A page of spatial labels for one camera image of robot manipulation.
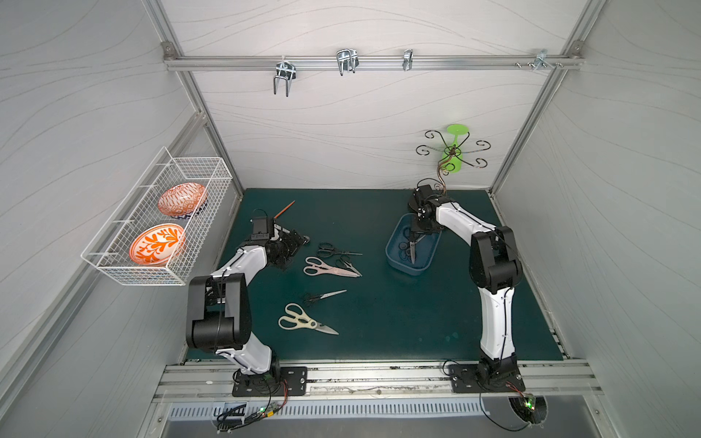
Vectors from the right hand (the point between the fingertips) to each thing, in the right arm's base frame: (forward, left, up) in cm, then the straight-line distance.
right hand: (421, 225), depth 103 cm
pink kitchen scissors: (-17, +39, -3) cm, 43 cm away
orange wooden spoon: (+9, +56, -3) cm, 57 cm away
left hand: (-14, +43, +4) cm, 45 cm away
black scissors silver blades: (-9, +6, -2) cm, 11 cm away
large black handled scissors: (-10, +36, -4) cm, 37 cm away
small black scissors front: (-29, +39, -3) cm, 49 cm away
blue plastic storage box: (-9, -1, -3) cm, 10 cm away
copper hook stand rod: (+13, -8, +19) cm, 25 cm away
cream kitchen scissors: (-36, +41, -3) cm, 55 cm away
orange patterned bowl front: (-31, +70, +30) cm, 82 cm away
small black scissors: (-15, +28, -4) cm, 32 cm away
